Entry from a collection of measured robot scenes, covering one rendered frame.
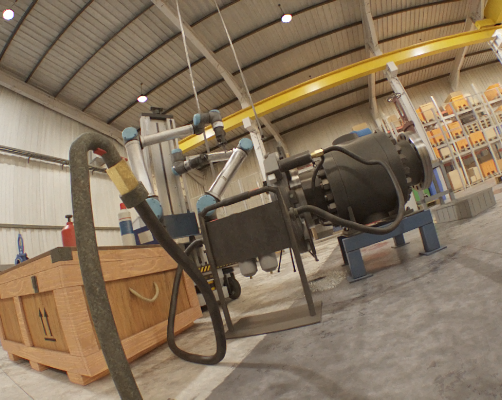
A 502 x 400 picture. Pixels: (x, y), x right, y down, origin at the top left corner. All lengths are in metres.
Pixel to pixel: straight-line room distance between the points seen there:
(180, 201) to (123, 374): 1.95
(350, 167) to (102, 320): 1.52
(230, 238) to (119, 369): 0.81
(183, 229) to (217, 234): 1.01
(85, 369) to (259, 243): 0.81
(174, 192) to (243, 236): 1.29
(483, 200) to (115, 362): 2.72
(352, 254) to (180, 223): 1.33
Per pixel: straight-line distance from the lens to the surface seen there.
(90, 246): 0.41
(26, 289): 1.18
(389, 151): 1.73
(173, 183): 2.31
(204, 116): 2.06
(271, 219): 1.05
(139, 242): 1.40
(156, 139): 2.11
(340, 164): 1.66
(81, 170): 0.44
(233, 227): 1.10
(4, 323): 1.66
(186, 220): 2.15
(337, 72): 10.38
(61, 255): 0.89
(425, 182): 1.93
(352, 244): 1.49
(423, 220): 1.59
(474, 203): 2.61
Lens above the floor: 0.32
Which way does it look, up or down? 11 degrees up
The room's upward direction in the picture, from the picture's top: 16 degrees counter-clockwise
